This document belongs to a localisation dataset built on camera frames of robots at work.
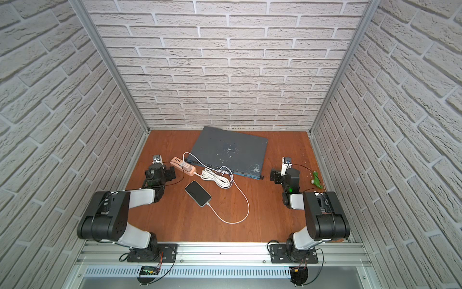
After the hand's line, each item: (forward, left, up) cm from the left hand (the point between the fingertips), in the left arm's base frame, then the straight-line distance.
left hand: (159, 164), depth 94 cm
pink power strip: (-3, -15, 0) cm, 15 cm away
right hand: (-1, -63, +1) cm, 63 cm away
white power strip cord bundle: (-5, -35, -4) cm, 35 cm away
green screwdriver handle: (-7, -85, -4) cm, 85 cm away
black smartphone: (-14, -22, -6) cm, 26 cm away
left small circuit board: (-46, -5, -10) cm, 47 cm away
